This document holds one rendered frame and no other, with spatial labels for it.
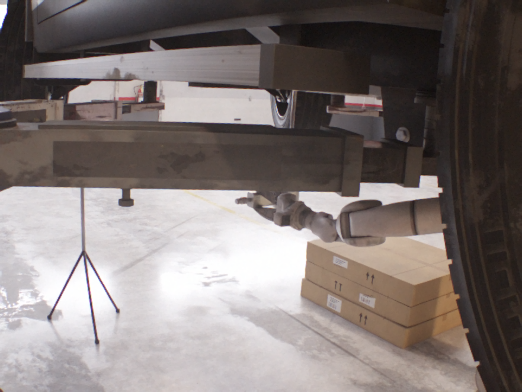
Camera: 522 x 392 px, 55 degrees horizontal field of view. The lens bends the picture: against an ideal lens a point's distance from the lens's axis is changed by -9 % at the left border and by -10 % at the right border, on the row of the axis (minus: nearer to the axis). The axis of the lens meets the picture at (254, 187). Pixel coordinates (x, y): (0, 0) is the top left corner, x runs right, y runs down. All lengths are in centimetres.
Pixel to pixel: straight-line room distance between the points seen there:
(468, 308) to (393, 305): 313
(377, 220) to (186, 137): 53
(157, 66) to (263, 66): 31
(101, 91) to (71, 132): 971
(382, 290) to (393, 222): 251
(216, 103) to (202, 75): 1079
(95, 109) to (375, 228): 102
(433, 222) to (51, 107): 108
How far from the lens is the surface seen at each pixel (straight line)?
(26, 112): 153
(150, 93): 220
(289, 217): 163
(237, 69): 68
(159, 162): 80
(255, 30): 125
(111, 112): 190
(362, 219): 121
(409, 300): 351
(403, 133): 111
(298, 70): 64
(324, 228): 155
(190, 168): 81
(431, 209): 114
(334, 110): 268
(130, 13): 120
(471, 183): 47
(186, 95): 1120
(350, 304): 389
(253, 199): 181
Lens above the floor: 162
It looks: 11 degrees down
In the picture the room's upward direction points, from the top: 3 degrees clockwise
